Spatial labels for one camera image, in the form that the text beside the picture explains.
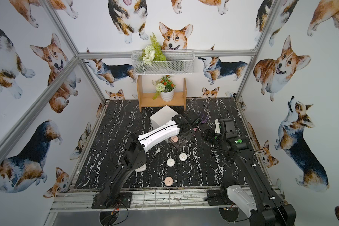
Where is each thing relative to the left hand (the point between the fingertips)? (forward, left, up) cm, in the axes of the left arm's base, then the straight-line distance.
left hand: (185, 130), depth 90 cm
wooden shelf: (+31, +30, -4) cm, 44 cm away
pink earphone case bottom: (-28, +11, -8) cm, 31 cm away
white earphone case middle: (-18, +10, -8) cm, 22 cm away
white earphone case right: (-14, +2, -9) cm, 17 cm away
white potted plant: (+29, +13, +10) cm, 34 cm away
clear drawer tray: (-6, +5, -5) cm, 9 cm away
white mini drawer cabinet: (+10, +15, +1) cm, 18 cm away
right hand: (-8, -12, +11) cm, 18 cm away
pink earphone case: (-5, +7, -3) cm, 9 cm away
